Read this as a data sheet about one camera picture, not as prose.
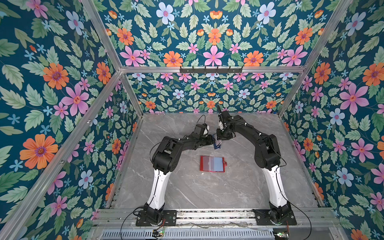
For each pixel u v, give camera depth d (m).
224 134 0.88
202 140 0.90
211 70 0.92
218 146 0.99
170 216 0.74
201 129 0.84
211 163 0.91
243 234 0.77
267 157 0.59
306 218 0.76
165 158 0.58
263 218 0.73
